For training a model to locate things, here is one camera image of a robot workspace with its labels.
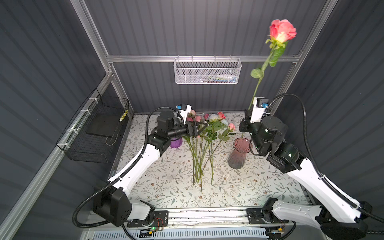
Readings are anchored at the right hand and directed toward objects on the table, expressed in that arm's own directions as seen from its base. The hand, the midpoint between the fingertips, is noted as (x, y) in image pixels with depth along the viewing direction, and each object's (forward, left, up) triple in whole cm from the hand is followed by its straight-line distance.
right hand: (248, 111), depth 61 cm
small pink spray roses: (+9, +24, -41) cm, 48 cm away
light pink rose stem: (+18, +2, -42) cm, 46 cm away
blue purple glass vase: (+13, +37, -42) cm, 58 cm away
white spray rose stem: (+26, +3, -37) cm, 46 cm away
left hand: (+2, +18, -10) cm, 21 cm away
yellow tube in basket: (+13, +62, -15) cm, 65 cm away
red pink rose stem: (+32, +4, -35) cm, 48 cm away
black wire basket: (-2, +73, -14) cm, 74 cm away
